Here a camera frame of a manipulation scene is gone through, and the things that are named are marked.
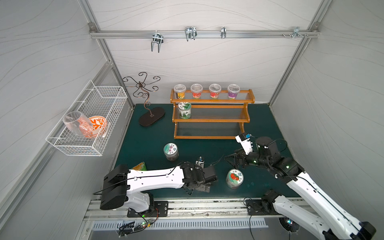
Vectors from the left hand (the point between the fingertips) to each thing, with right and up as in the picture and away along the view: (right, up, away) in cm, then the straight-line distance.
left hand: (200, 185), depth 73 cm
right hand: (+15, +16, -2) cm, 22 cm away
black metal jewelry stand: (-34, +37, +39) cm, 64 cm away
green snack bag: (-34, +5, +11) cm, 36 cm away
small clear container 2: (+18, +49, +9) cm, 53 cm away
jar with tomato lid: (+17, +2, +2) cm, 18 cm away
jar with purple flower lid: (-16, +14, +11) cm, 24 cm away
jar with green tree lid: (-9, +38, +15) cm, 42 cm away
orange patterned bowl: (-47, +30, -6) cm, 56 cm away
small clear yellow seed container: (-11, +49, +8) cm, 51 cm away
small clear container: (+8, +49, +9) cm, 51 cm away
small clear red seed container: (-2, +49, +8) cm, 50 cm away
